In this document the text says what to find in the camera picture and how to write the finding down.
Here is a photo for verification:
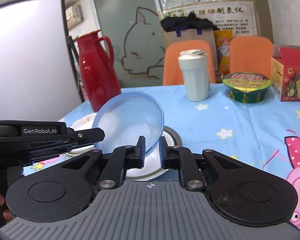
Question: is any steel bowl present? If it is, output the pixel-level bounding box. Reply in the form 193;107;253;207
162;126;183;146

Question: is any white gold-rimmed plate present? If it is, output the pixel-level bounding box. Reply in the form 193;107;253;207
66;113;96;157

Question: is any small white ceramic bowl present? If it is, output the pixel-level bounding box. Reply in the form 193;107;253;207
126;143;166;181

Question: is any blue translucent plastic bowl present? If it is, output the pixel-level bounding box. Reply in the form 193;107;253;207
93;92;164;155

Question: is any white reflector board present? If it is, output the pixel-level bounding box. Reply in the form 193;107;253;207
0;0;84;121

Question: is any left orange chair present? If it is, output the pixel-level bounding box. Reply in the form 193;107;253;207
162;40;216;86

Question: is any orange chair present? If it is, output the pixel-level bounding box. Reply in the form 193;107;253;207
162;40;216;86
229;36;273;78

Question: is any black metal stand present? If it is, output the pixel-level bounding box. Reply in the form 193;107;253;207
66;36;85;102

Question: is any red thermos jug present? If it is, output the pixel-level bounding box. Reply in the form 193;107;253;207
77;30;121;112

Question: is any white travel tumbler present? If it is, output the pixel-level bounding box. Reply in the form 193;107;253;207
178;49;210;102

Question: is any instant noodle cup green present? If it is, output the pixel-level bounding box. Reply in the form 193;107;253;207
223;72;271;103

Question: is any brown cardboard box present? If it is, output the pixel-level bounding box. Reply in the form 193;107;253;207
165;28;218;71

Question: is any right orange chair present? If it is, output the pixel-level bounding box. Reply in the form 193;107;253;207
229;36;273;78

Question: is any yellow snack bag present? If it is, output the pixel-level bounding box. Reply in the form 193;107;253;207
214;30;233;75

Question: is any frosted glass cartoon panel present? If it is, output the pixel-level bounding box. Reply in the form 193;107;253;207
94;0;165;88

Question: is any black cloth on box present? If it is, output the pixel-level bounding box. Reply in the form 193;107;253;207
160;12;219;32

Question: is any red cracker box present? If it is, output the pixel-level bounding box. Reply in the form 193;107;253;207
271;44;300;102

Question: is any wall air conditioner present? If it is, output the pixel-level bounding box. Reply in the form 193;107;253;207
65;5;84;30

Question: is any wall poster with text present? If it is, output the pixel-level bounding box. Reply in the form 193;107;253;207
155;0;260;36

